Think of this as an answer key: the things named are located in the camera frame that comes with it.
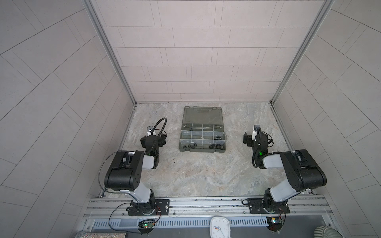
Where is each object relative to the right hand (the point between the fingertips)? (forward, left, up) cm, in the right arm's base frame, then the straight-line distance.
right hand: (253, 131), depth 94 cm
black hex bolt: (-8, +27, -2) cm, 29 cm away
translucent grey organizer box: (+10, +32, -10) cm, 35 cm away
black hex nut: (-6, +42, -2) cm, 42 cm away
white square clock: (-48, +29, -2) cm, 56 cm away
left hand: (+3, +63, +2) cm, 63 cm away
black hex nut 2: (-5, +38, -4) cm, 39 cm away
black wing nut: (-1, +22, -4) cm, 23 cm away
